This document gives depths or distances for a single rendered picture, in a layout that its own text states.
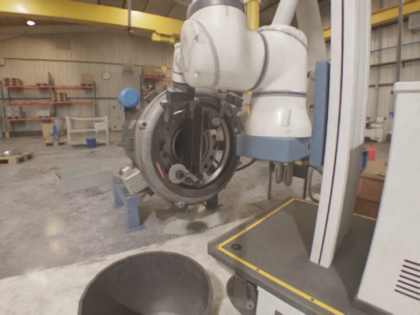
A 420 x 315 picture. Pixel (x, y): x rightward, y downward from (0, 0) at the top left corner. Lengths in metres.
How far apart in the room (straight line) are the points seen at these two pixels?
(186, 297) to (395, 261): 0.56
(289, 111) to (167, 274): 0.60
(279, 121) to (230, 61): 0.18
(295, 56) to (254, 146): 0.25
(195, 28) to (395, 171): 0.49
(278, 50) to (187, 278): 0.67
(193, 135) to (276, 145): 0.73
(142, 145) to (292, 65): 0.80
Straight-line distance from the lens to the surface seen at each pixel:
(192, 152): 1.16
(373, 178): 1.34
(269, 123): 0.52
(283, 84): 0.54
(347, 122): 0.61
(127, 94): 1.79
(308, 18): 1.28
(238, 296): 0.89
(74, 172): 3.00
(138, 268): 0.70
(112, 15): 12.89
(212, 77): 0.46
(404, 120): 0.50
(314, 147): 0.63
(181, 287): 0.72
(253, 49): 0.49
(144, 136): 1.07
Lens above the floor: 0.76
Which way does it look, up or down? 10 degrees down
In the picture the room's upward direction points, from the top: straight up
